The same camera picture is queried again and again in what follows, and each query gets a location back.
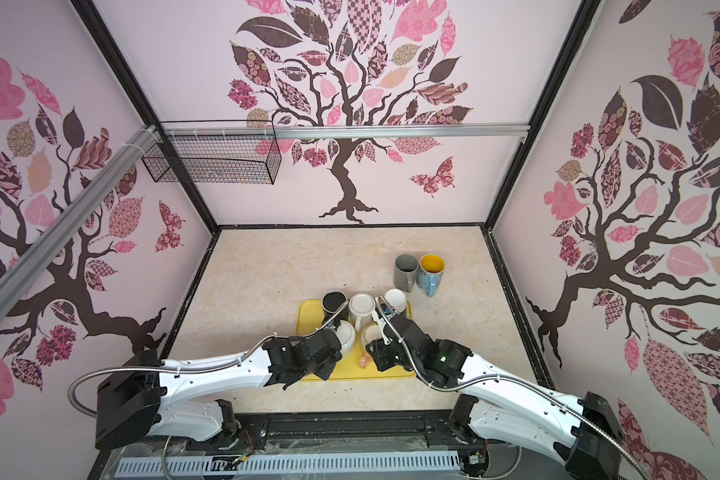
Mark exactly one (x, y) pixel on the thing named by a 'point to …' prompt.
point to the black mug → (332, 301)
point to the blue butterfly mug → (430, 273)
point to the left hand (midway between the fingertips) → (328, 360)
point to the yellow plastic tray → (309, 319)
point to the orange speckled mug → (370, 333)
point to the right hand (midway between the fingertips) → (369, 344)
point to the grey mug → (405, 271)
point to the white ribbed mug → (346, 334)
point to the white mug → (361, 308)
